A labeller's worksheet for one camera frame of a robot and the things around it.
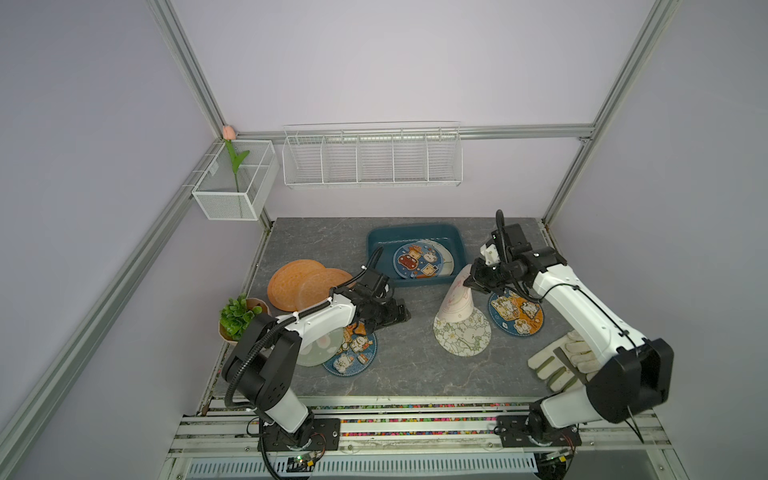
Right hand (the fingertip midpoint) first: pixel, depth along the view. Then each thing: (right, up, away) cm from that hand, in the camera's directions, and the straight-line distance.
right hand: (463, 281), depth 81 cm
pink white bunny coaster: (-2, -6, -2) cm, 7 cm away
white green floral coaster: (+2, -18, +9) cm, 20 cm away
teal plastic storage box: (-23, +13, +32) cm, 41 cm away
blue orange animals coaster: (-30, -21, +6) cm, 37 cm away
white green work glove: (+26, -25, +2) cm, 36 cm away
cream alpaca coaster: (0, +5, +27) cm, 28 cm away
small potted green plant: (-61, -8, -3) cm, 61 cm away
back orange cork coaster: (-57, -2, +22) cm, 61 cm away
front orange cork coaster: (-46, -4, +21) cm, 51 cm away
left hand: (-17, -12, +5) cm, 22 cm away
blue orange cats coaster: (+20, -13, +15) cm, 28 cm away
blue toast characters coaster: (-11, +5, +26) cm, 28 cm away
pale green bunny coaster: (-42, -21, +6) cm, 47 cm away
